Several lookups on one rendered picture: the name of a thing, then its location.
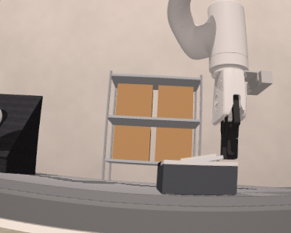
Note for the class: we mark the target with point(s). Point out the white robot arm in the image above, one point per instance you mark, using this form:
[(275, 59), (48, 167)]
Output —
[(222, 39)]

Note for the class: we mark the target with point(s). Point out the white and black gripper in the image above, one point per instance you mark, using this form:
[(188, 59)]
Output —
[(229, 103)]

